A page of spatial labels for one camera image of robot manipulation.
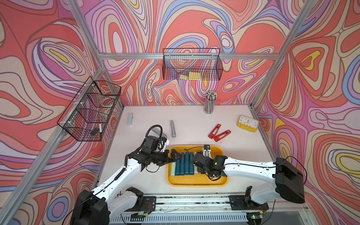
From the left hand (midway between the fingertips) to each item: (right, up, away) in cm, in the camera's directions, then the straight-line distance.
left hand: (177, 159), depth 76 cm
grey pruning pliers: (-4, +15, +27) cm, 31 cm away
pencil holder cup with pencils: (+24, +36, +29) cm, 52 cm away
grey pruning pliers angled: (-11, +12, +22) cm, 27 cm away
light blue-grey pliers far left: (-38, +22, +31) cm, 54 cm away
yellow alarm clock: (+53, +19, +28) cm, 63 cm away
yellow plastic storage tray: (+13, -12, +1) cm, 17 cm away
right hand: (+15, -7, +6) cm, 17 cm away
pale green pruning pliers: (-3, -8, +6) cm, 10 cm away
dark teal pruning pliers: (0, -7, +7) cm, 10 cm away
